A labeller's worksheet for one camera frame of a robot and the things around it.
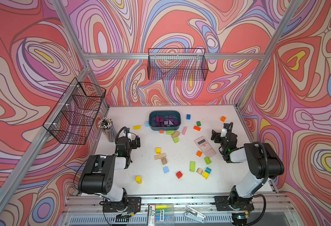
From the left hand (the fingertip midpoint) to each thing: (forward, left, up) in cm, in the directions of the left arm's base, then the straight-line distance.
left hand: (132, 136), depth 94 cm
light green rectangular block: (-18, -40, -7) cm, 44 cm away
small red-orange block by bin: (+8, -19, -6) cm, 22 cm away
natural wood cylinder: (-21, -44, -6) cm, 49 cm away
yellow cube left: (-8, -18, -6) cm, 20 cm away
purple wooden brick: (+14, -30, -2) cm, 34 cm away
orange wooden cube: (+20, -69, -5) cm, 72 cm away
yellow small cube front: (-23, -47, -7) cm, 53 cm away
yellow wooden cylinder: (-27, -7, -3) cm, 28 cm away
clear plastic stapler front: (-43, -37, -5) cm, 57 cm away
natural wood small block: (-15, -22, -5) cm, 27 cm away
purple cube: (+22, -27, -4) cm, 35 cm away
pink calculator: (-4, -49, -5) cm, 50 cm away
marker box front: (-44, -20, -5) cm, 48 cm away
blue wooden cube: (+22, -41, -4) cm, 46 cm away
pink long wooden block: (+9, -37, -5) cm, 38 cm away
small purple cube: (+16, -16, 0) cm, 23 cm away
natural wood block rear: (+5, -30, -5) cm, 31 cm away
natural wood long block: (-12, -19, -6) cm, 23 cm away
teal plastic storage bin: (+16, -22, -2) cm, 27 cm away
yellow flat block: (+12, -1, -5) cm, 13 cm away
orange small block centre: (-10, -45, -6) cm, 46 cm away
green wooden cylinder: (+15, -48, -5) cm, 51 cm away
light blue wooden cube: (-20, -23, -7) cm, 31 cm away
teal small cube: (-21, -48, -5) cm, 53 cm away
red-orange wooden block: (+11, -47, -6) cm, 48 cm away
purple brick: (+13, -20, -3) cm, 24 cm away
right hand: (+4, -60, -1) cm, 61 cm away
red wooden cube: (-24, -31, -5) cm, 39 cm away
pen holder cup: (+1, +14, +11) cm, 18 cm away
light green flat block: (+7, -26, -5) cm, 27 cm away
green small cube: (0, -30, -5) cm, 30 cm away
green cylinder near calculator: (-15, -49, -5) cm, 52 cm away
